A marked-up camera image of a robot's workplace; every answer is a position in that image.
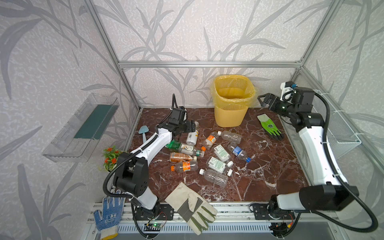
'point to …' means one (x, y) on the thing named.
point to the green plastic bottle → (173, 144)
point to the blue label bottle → (238, 152)
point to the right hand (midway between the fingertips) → (264, 95)
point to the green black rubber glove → (269, 127)
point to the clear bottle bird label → (186, 149)
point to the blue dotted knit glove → (112, 210)
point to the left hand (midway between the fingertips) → (191, 121)
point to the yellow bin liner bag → (231, 89)
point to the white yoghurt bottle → (192, 137)
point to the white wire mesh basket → (341, 138)
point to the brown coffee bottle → (179, 157)
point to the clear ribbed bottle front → (211, 176)
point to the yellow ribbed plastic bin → (231, 115)
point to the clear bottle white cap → (230, 136)
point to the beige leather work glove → (197, 213)
